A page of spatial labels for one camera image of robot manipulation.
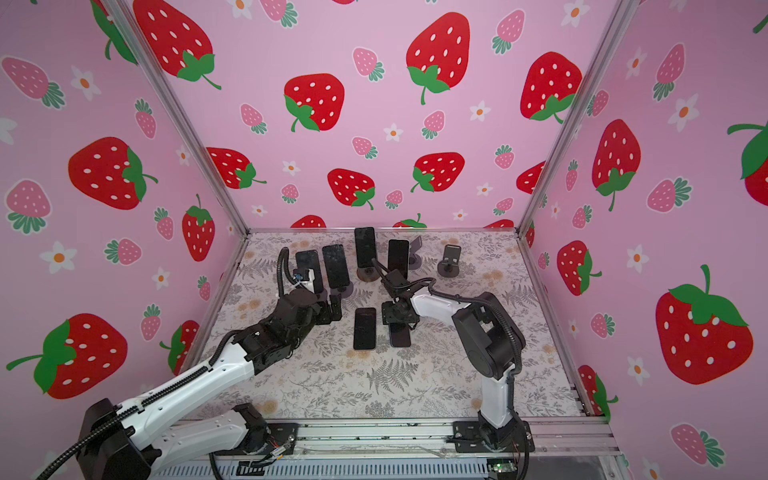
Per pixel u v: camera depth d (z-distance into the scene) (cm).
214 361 49
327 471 70
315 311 60
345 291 104
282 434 75
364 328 93
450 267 109
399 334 92
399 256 106
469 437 73
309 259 93
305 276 68
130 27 69
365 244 99
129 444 39
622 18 69
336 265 95
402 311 70
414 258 108
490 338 50
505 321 53
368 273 107
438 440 76
